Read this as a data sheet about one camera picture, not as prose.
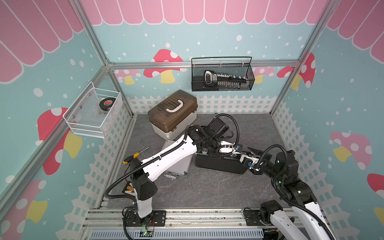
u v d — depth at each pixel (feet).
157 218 2.44
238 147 1.91
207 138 1.64
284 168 1.59
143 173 1.42
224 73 3.01
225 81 2.87
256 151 2.12
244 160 1.92
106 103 2.60
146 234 2.37
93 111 2.68
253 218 2.43
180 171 2.89
